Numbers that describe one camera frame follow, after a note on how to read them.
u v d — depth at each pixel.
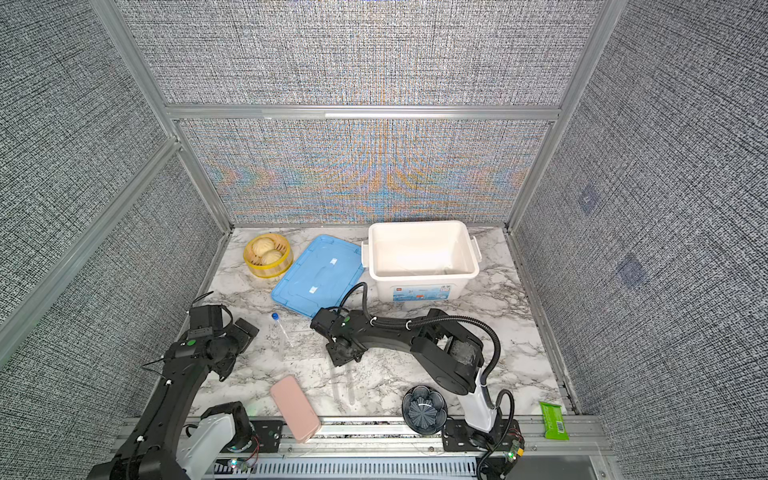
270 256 1.03
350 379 0.83
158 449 0.41
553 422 0.75
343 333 0.63
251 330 0.77
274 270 1.03
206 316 0.64
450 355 0.50
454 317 0.47
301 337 0.90
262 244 1.06
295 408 0.77
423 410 0.77
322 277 1.04
